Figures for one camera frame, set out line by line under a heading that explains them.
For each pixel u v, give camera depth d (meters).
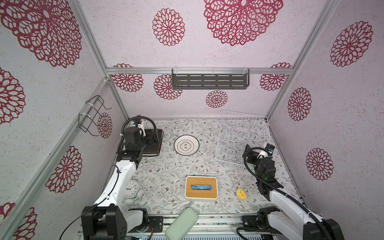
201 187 0.84
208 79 0.93
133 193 0.80
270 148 0.69
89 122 0.75
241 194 0.81
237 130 1.13
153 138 0.73
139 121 0.68
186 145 1.05
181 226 0.71
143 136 0.70
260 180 0.61
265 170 0.63
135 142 0.59
